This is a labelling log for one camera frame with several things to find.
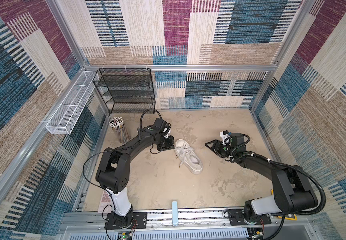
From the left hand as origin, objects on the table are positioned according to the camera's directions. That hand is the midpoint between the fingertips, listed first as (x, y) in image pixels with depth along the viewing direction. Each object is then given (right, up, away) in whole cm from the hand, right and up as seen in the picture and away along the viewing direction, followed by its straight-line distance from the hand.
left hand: (175, 145), depth 89 cm
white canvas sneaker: (+8, -7, -2) cm, 10 cm away
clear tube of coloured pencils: (-34, +13, 0) cm, 37 cm away
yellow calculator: (+57, -33, -16) cm, 68 cm away
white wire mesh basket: (-68, +17, +5) cm, 70 cm away
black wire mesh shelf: (-35, +37, +22) cm, 55 cm away
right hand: (+19, -2, 0) cm, 19 cm away
